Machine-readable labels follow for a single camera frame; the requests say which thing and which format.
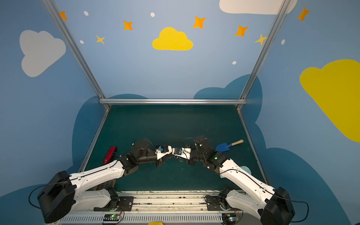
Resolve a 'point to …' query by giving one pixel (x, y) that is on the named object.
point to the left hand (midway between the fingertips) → (174, 154)
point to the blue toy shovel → (225, 147)
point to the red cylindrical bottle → (109, 157)
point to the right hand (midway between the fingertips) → (181, 149)
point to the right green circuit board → (229, 219)
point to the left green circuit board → (111, 217)
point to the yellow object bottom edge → (155, 223)
